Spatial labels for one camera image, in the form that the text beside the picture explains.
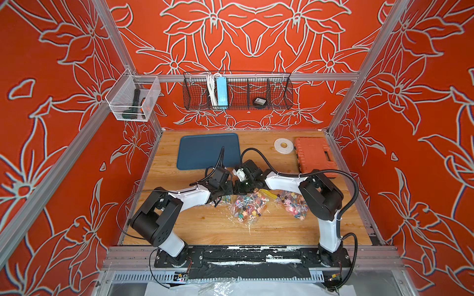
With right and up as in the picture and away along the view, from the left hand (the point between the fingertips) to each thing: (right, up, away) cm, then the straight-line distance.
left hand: (232, 185), depth 92 cm
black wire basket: (+25, +53, +9) cm, 59 cm away
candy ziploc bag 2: (+7, -9, -7) cm, 14 cm away
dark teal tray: (-20, +17, +14) cm, 30 cm away
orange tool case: (+46, +16, +9) cm, 50 cm away
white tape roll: (+32, +21, +18) cm, 42 cm away
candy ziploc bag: (-2, -6, -5) cm, 8 cm away
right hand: (-1, -1, -3) cm, 4 cm away
